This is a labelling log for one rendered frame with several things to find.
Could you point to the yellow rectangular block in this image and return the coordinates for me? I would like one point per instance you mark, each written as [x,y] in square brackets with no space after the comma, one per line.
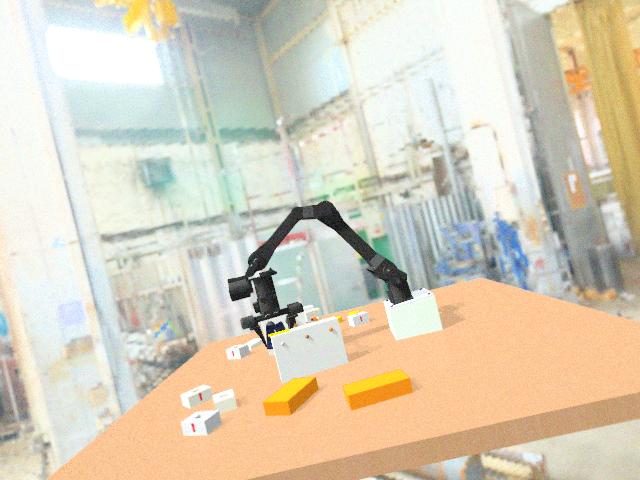
[377,389]
[291,396]

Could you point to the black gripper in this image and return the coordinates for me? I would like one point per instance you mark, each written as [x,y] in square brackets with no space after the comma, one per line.
[268,303]

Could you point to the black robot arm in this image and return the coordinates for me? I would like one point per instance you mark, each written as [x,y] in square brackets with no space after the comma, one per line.
[398,290]

